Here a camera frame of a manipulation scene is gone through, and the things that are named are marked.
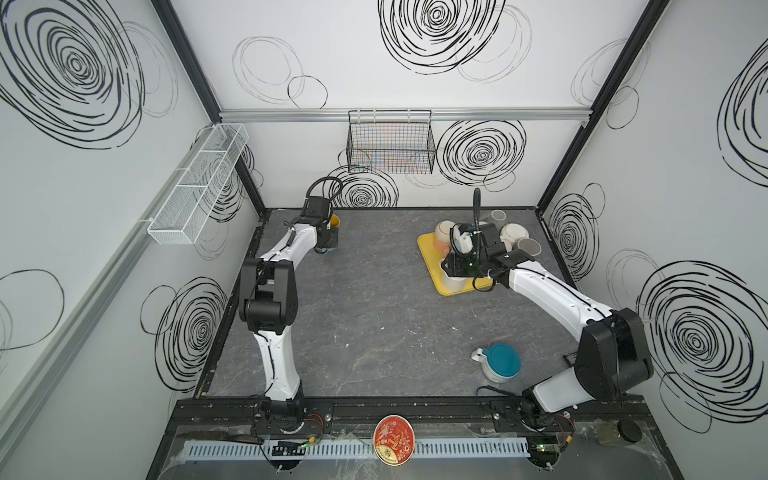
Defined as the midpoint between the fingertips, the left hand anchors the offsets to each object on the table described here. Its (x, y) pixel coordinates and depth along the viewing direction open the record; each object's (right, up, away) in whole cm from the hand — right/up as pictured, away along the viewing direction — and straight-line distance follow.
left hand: (328, 235), depth 100 cm
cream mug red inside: (+41, -16, -6) cm, 44 cm away
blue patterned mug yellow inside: (+4, +1, -9) cm, 10 cm away
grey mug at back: (+60, +6, +5) cm, 60 cm away
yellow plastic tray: (+36, -8, +5) cm, 38 cm away
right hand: (+37, -8, -13) cm, 41 cm away
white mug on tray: (+63, 0, +1) cm, 63 cm away
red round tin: (+22, -47, -32) cm, 61 cm away
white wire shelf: (-30, +8, -26) cm, 40 cm away
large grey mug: (+67, -4, -3) cm, 67 cm away
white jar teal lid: (+49, -32, -25) cm, 64 cm away
